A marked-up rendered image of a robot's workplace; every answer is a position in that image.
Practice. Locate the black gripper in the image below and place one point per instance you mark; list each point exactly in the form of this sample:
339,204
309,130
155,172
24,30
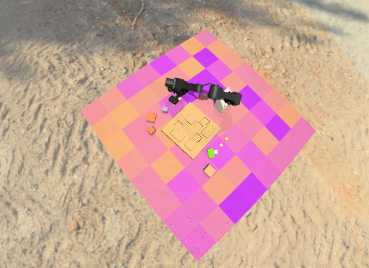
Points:
174,99

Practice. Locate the brown rectangular block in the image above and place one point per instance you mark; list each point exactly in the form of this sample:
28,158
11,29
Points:
209,171

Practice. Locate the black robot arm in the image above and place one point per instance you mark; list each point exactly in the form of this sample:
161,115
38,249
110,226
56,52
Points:
215,92

